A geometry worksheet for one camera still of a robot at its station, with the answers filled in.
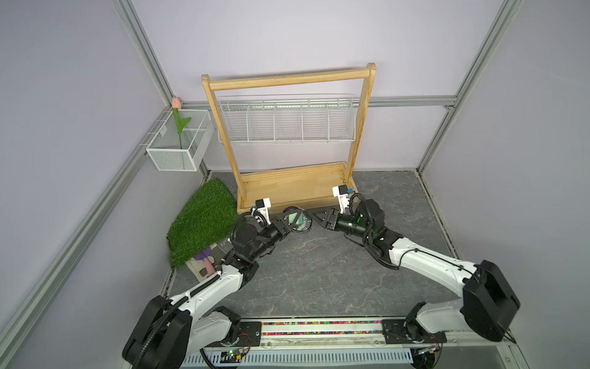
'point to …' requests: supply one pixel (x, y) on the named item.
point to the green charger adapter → (300, 222)
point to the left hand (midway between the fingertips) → (303, 215)
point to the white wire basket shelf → (287, 118)
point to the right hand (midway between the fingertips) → (309, 213)
